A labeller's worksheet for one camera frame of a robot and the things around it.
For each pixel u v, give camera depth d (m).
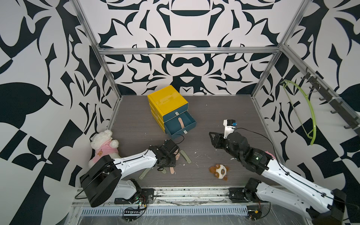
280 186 0.49
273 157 0.87
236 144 0.53
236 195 0.74
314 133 0.66
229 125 0.64
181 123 0.94
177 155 0.88
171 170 0.83
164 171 0.82
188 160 0.87
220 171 0.79
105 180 0.42
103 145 0.83
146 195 0.74
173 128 0.87
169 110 0.83
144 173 0.81
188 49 0.92
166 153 0.66
